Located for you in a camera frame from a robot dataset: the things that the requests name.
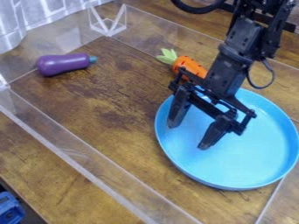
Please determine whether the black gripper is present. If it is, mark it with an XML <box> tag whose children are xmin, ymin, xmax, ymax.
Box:
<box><xmin>166</xmin><ymin>45</ymin><xmax>257</xmax><ymax>150</ymax></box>

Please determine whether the orange toy carrot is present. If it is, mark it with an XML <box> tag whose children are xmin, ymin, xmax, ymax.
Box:
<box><xmin>156</xmin><ymin>48</ymin><xmax>208</xmax><ymax>79</ymax></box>

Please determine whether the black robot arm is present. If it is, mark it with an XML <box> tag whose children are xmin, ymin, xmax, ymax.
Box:
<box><xmin>166</xmin><ymin>0</ymin><xmax>294</xmax><ymax>150</ymax></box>

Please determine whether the blue round tray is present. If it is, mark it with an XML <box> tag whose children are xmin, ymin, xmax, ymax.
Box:
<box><xmin>153</xmin><ymin>88</ymin><xmax>299</xmax><ymax>191</ymax></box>

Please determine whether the purple toy eggplant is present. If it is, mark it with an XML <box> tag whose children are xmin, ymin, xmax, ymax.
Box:
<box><xmin>36</xmin><ymin>52</ymin><xmax>97</xmax><ymax>77</ymax></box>

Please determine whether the white checkered curtain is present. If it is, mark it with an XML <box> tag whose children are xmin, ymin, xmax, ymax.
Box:
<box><xmin>0</xmin><ymin>0</ymin><xmax>112</xmax><ymax>54</ymax></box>

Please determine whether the blue object at corner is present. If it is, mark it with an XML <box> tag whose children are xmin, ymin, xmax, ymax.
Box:
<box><xmin>0</xmin><ymin>192</ymin><xmax>25</xmax><ymax>224</ymax></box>

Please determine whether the black cable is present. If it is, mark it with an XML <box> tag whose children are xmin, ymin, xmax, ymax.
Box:
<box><xmin>169</xmin><ymin>0</ymin><xmax>276</xmax><ymax>90</ymax></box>

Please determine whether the clear acrylic enclosure wall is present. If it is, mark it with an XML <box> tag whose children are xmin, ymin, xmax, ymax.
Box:
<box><xmin>0</xmin><ymin>0</ymin><xmax>299</xmax><ymax>224</ymax></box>

